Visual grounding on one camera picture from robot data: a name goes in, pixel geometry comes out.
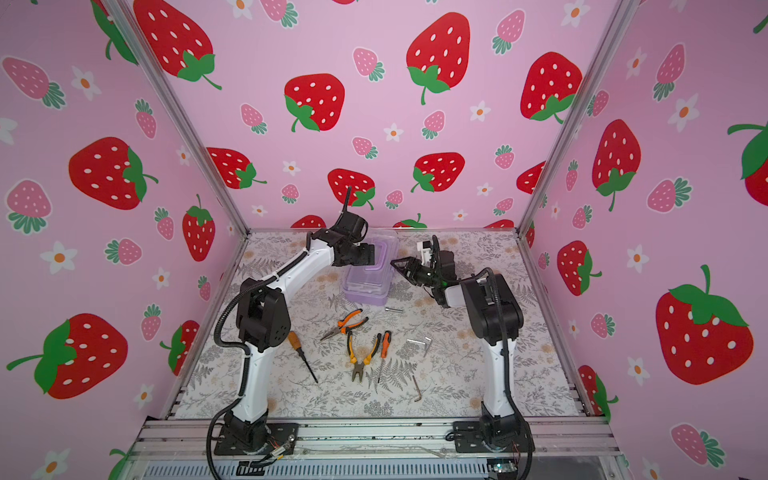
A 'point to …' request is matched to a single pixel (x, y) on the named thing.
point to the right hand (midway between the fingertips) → (393, 266)
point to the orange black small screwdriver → (385, 350)
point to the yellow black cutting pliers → (359, 364)
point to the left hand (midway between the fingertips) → (366, 256)
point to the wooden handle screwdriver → (297, 346)
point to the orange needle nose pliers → (342, 325)
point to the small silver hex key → (423, 343)
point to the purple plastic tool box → (368, 284)
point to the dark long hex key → (415, 381)
